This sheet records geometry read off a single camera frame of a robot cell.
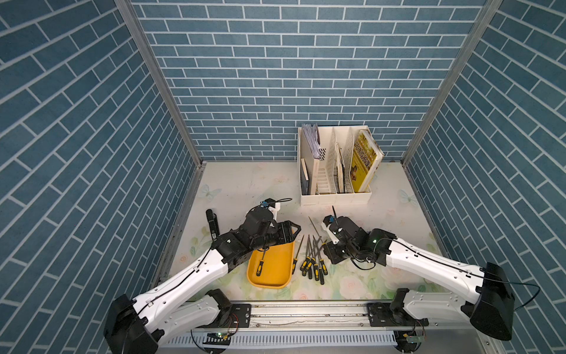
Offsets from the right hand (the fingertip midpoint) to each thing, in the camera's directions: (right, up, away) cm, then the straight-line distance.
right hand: (326, 252), depth 78 cm
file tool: (-11, -6, +9) cm, 15 cm away
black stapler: (-46, +7, +15) cm, 49 cm away
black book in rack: (-7, +24, +15) cm, 29 cm away
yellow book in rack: (+20, +35, +15) cm, 43 cm away
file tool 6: (0, -7, +7) cm, 10 cm away
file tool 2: (-6, -5, +8) cm, 11 cm away
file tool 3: (-5, -6, +6) cm, 10 cm away
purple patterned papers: (-4, +46, +14) cm, 48 cm away
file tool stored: (-25, -7, +7) cm, 27 cm away
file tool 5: (-1, -9, +6) cm, 11 cm away
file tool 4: (-3, -8, +5) cm, 10 cm away
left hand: (-9, +8, -5) cm, 13 cm away
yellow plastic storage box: (-18, -7, +3) cm, 19 cm away
